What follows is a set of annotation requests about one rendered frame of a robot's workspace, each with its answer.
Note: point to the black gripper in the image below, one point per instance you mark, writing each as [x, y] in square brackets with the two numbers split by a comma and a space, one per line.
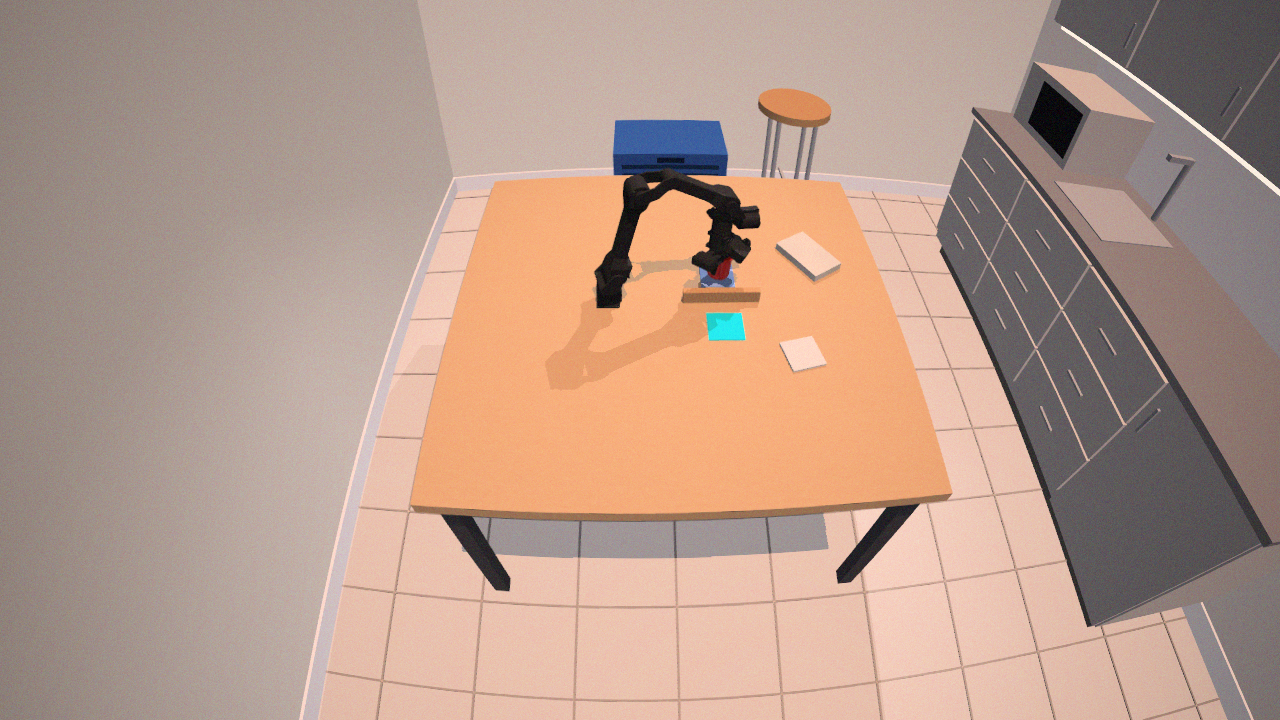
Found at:
[710, 260]

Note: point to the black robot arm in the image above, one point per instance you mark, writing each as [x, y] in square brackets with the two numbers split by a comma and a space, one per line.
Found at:
[637, 196]

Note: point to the dark red cup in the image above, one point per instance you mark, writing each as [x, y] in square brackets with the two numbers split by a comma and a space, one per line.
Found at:
[723, 269]

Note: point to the pale pink flat square pad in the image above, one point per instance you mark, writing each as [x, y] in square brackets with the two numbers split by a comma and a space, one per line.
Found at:
[803, 354]

